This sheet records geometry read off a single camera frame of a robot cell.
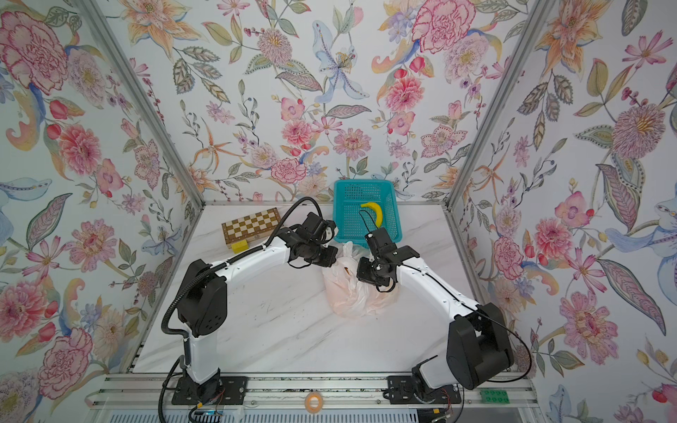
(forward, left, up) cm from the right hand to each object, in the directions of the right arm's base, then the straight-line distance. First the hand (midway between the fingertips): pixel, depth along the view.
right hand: (359, 274), depth 86 cm
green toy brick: (-31, -37, -10) cm, 49 cm away
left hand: (+4, +7, +1) cm, 8 cm away
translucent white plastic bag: (-7, +3, -2) cm, 8 cm away
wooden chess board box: (+25, +43, -8) cm, 51 cm away
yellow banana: (+38, -9, -9) cm, 40 cm away
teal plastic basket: (+34, +3, -12) cm, 36 cm away
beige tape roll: (-34, +14, -11) cm, 39 cm away
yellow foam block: (+15, +46, -8) cm, 50 cm away
